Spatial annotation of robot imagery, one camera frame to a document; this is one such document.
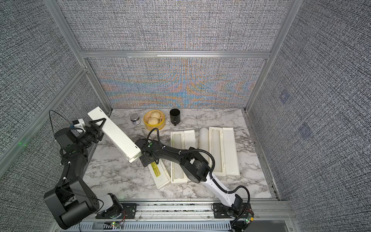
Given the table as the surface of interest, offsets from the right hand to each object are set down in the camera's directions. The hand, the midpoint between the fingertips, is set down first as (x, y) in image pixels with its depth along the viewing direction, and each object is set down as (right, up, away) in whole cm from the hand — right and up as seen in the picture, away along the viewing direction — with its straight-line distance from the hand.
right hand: (151, 155), depth 92 cm
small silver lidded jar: (-15, +24, +14) cm, 32 cm away
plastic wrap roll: (+34, +8, +3) cm, 35 cm away
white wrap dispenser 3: (+45, +6, -3) cm, 46 cm away
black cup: (+14, +26, +13) cm, 32 cm away
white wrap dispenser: (-12, +13, -20) cm, 26 cm away
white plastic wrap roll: (+7, -8, -10) cm, 15 cm away
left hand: (-19, +22, -16) cm, 33 cm away
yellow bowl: (-1, +24, +14) cm, 27 cm away
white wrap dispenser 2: (+19, +10, 0) cm, 22 cm away
